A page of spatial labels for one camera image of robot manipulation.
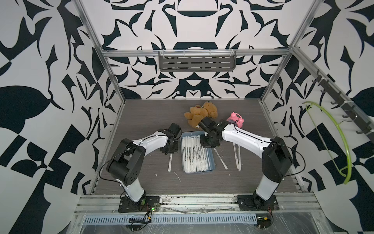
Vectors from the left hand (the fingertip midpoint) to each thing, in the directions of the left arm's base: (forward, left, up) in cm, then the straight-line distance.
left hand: (172, 147), depth 93 cm
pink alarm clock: (+14, -42, +9) cm, 46 cm away
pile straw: (-2, -27, -1) cm, 27 cm away
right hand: (-2, -19, +7) cm, 20 cm away
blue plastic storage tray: (-7, -20, 0) cm, 21 cm away
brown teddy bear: (+18, -17, +11) cm, 27 cm away
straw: (-10, +1, 0) cm, 10 cm away
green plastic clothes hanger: (-24, -72, +29) cm, 81 cm away
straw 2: (-7, -14, 0) cm, 16 cm away
